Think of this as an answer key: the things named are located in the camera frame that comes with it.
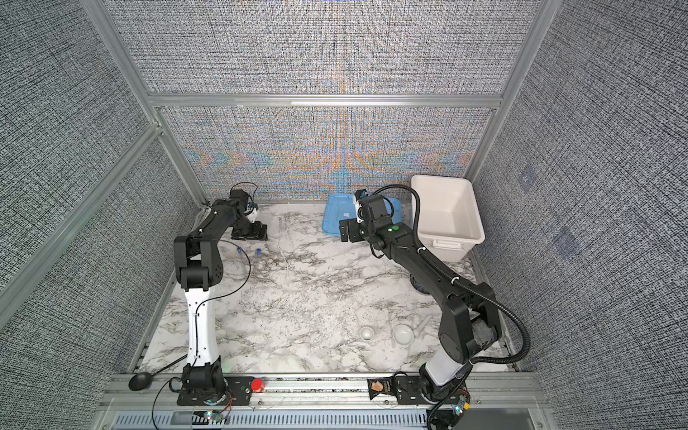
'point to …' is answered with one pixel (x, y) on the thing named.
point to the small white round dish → (366, 333)
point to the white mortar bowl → (403, 334)
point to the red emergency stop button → (256, 383)
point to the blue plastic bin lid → (339, 207)
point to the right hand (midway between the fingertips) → (355, 222)
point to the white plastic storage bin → (448, 223)
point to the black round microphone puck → (140, 381)
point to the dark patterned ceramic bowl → (419, 287)
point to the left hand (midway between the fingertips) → (257, 237)
